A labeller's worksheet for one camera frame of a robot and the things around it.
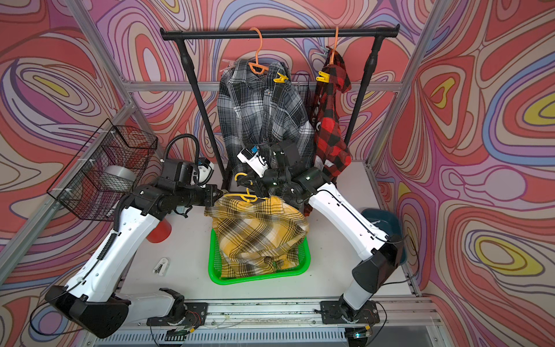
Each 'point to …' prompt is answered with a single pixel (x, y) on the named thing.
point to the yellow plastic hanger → (248, 197)
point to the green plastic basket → (303, 259)
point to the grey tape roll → (118, 177)
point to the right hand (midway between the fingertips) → (243, 186)
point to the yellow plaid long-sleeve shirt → (257, 236)
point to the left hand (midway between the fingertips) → (223, 193)
